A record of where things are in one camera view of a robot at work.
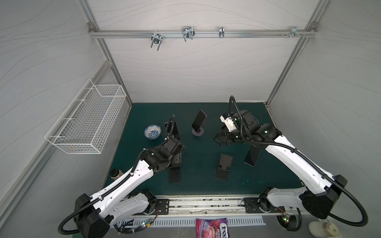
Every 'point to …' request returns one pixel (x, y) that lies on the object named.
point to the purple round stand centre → (200, 132)
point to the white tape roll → (323, 229)
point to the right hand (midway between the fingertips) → (220, 135)
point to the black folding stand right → (224, 166)
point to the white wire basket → (86, 124)
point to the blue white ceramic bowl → (152, 131)
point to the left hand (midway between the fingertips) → (172, 153)
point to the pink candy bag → (212, 228)
